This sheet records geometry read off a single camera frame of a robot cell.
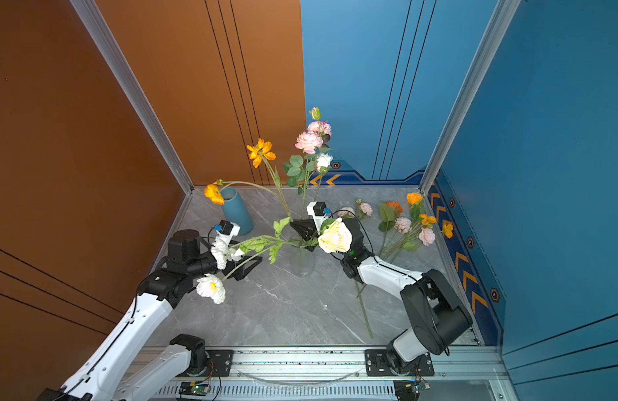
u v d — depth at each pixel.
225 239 0.65
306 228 0.70
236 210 0.94
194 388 0.71
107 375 0.40
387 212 1.05
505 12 0.69
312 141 0.66
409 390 0.70
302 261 0.86
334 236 0.53
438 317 0.44
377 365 0.72
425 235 0.97
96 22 0.71
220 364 0.74
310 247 0.71
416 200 1.12
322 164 0.71
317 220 0.67
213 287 0.46
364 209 1.05
